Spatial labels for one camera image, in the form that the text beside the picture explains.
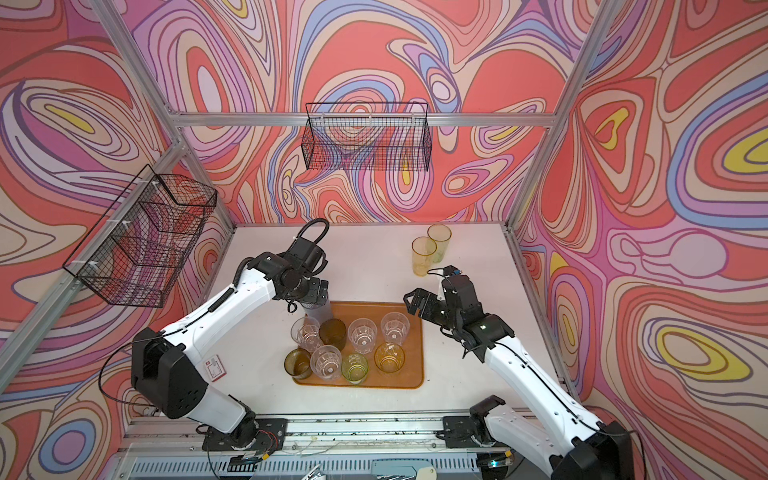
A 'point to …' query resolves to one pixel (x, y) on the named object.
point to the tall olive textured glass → (332, 332)
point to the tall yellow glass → (423, 250)
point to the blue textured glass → (321, 313)
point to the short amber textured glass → (297, 363)
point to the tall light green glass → (440, 234)
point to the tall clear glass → (362, 333)
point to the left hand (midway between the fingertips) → (312, 291)
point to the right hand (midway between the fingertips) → (418, 308)
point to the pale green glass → (354, 368)
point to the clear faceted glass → (305, 333)
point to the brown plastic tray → (411, 375)
